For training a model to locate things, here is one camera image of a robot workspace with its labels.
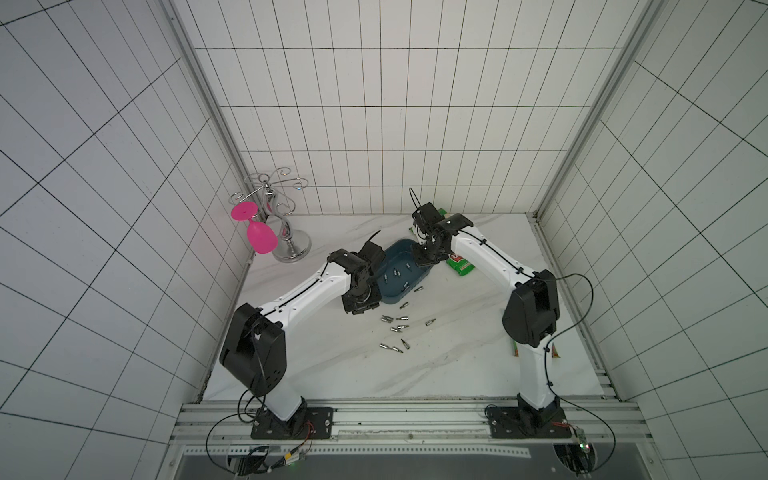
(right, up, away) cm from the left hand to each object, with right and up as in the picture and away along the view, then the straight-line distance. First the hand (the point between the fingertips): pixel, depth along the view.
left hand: (365, 311), depth 82 cm
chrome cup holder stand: (-29, +34, +8) cm, 45 cm away
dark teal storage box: (+11, +14, +24) cm, 30 cm away
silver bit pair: (+8, -7, +8) cm, 14 cm away
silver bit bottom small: (+11, -11, +4) cm, 16 cm away
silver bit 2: (+17, +3, +16) cm, 23 cm away
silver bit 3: (+12, -1, +13) cm, 17 cm away
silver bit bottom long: (+8, -12, +4) cm, 15 cm away
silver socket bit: (+5, +7, +19) cm, 21 cm away
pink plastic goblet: (-33, +21, +10) cm, 41 cm away
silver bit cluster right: (+11, -4, +9) cm, 15 cm away
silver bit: (+10, +9, +19) cm, 23 cm away
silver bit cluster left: (+6, -5, +9) cm, 12 cm away
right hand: (+13, +13, +9) cm, 20 cm away
